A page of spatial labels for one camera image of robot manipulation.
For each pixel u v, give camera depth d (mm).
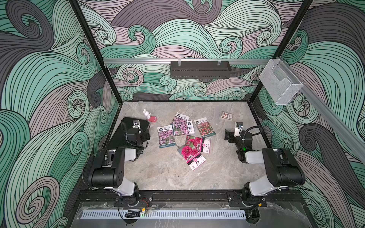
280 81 772
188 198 745
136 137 744
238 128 800
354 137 516
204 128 1035
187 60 950
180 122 1047
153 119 1065
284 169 444
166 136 978
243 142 705
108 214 697
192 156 880
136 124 809
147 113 1035
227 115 1099
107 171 454
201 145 947
